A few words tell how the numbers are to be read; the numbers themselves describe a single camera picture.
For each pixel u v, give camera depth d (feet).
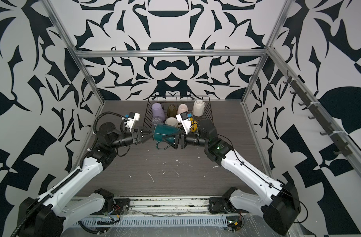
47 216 1.24
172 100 4.13
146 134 2.05
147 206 2.49
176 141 1.92
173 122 3.16
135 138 1.99
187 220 2.34
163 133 2.05
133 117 2.17
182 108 3.27
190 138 1.99
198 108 3.36
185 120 2.00
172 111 3.44
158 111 3.17
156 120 3.09
